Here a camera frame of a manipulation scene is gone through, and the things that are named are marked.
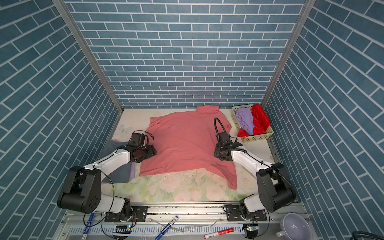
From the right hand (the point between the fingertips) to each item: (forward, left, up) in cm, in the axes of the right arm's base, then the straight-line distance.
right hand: (217, 151), depth 91 cm
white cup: (-35, -38, -6) cm, 52 cm away
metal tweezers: (-39, +14, -5) cm, 42 cm away
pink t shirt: (+12, +22, -8) cm, 26 cm away
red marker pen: (-39, -4, -4) cm, 40 cm away
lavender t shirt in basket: (+26, -19, +2) cm, 33 cm away
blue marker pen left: (-45, +60, -3) cm, 75 cm away
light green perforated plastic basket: (+19, -35, -2) cm, 40 cm away
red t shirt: (+26, -31, 0) cm, 40 cm away
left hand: (-3, +40, -1) cm, 40 cm away
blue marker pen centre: (-40, +23, -4) cm, 46 cm away
